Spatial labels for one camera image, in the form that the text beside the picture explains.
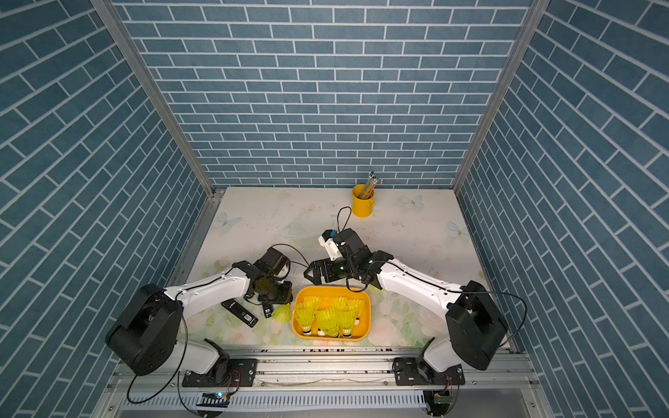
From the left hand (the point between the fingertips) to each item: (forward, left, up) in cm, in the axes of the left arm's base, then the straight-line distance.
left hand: (295, 300), depth 87 cm
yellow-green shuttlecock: (-7, -5, +6) cm, 10 cm away
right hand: (+4, -8, +13) cm, 16 cm away
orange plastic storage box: (0, -10, +4) cm, 11 cm away
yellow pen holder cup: (+39, -24, +4) cm, 45 cm away
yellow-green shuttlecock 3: (-3, -15, +3) cm, 16 cm away
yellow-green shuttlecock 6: (-4, +4, -1) cm, 6 cm away
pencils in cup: (+41, -26, +14) cm, 51 cm away
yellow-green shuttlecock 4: (-3, -20, +3) cm, 21 cm away
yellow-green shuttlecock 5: (-9, -17, +6) cm, 20 cm away
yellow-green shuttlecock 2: (-8, -11, +4) cm, 14 cm away
